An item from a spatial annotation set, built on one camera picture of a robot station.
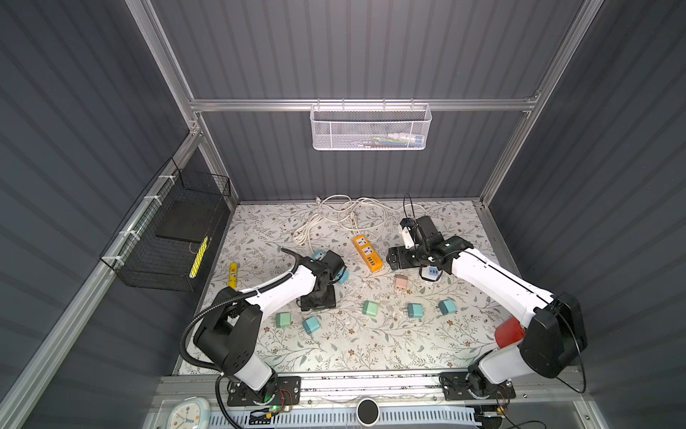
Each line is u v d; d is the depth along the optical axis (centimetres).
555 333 42
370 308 87
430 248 62
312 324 84
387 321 87
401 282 94
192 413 68
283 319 85
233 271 96
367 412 66
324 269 65
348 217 113
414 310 87
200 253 70
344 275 75
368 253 101
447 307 87
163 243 72
